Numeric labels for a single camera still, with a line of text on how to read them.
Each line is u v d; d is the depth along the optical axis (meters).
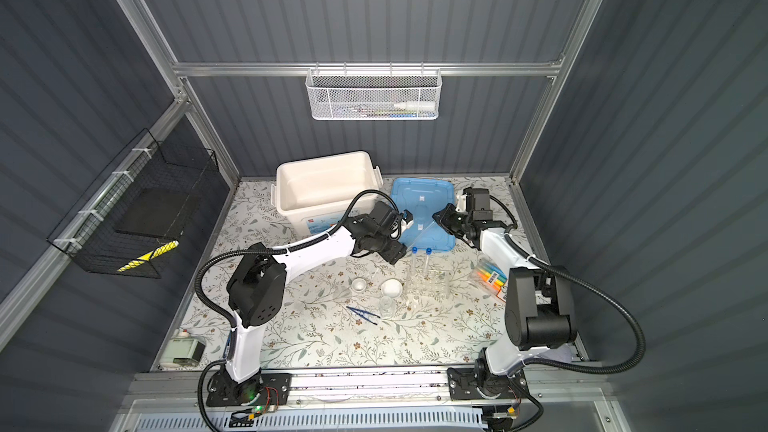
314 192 1.14
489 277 0.91
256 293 0.51
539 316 0.46
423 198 1.12
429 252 0.81
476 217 0.72
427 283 0.91
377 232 0.71
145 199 0.76
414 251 0.82
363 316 0.85
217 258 0.47
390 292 0.89
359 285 0.91
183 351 0.76
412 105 0.92
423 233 0.92
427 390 0.74
